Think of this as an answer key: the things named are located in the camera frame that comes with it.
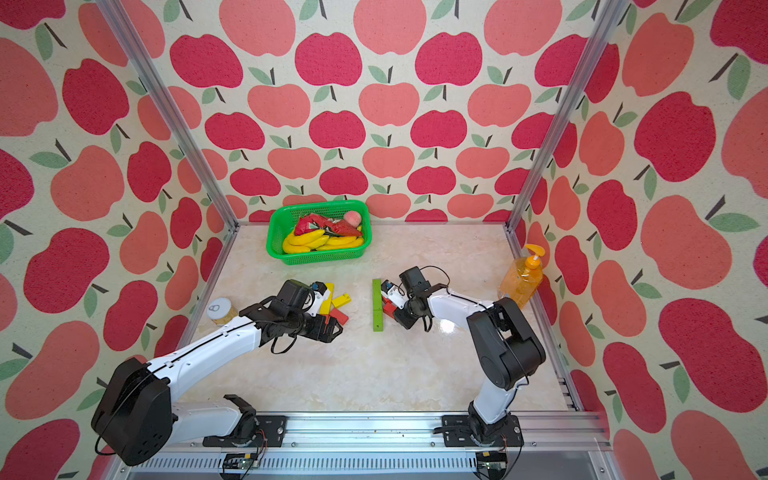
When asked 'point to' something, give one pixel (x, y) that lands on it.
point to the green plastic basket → (282, 218)
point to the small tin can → (221, 311)
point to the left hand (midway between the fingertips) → (331, 331)
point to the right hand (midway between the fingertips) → (404, 317)
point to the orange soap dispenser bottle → (521, 277)
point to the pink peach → (353, 217)
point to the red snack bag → (313, 223)
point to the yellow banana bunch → (302, 242)
